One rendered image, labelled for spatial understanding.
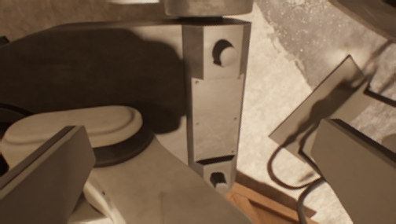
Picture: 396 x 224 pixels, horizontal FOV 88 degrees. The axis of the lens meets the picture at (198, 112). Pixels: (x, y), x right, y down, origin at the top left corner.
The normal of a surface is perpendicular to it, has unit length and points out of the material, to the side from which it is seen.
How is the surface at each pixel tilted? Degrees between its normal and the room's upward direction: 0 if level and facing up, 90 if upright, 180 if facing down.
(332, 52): 0
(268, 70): 0
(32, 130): 90
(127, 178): 90
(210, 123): 0
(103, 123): 90
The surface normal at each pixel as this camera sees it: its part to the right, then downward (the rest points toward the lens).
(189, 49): -0.53, 0.42
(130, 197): -0.01, -0.87
